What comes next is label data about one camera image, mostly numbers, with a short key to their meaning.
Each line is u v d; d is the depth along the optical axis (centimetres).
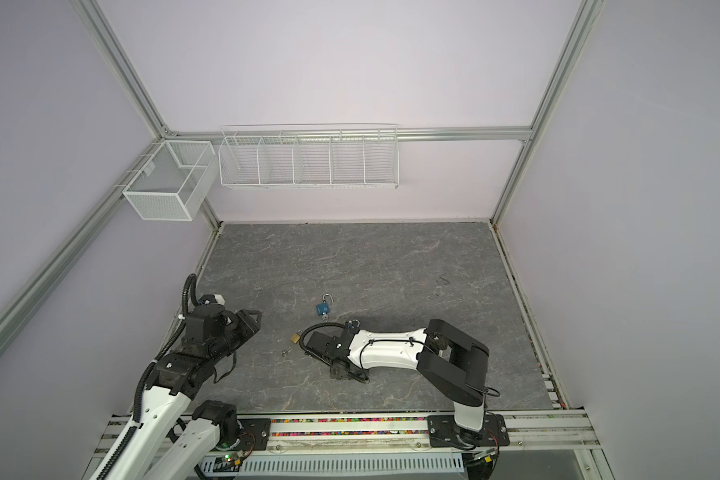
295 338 91
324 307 96
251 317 72
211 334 58
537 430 76
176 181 99
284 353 87
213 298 71
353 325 96
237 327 64
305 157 102
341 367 60
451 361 47
